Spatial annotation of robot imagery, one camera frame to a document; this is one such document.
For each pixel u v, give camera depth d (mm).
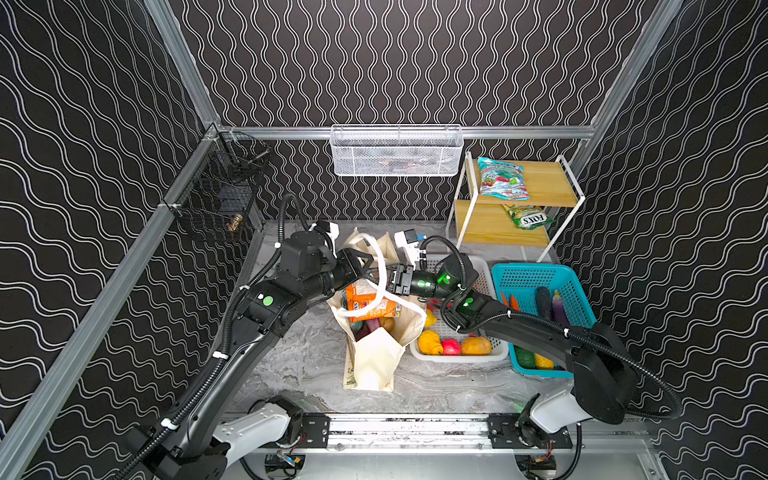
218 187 976
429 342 838
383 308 818
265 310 445
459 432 753
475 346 828
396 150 1269
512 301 974
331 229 616
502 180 812
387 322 842
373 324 817
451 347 821
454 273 550
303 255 459
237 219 811
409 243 638
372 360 752
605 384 429
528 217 973
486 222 978
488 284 910
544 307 932
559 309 926
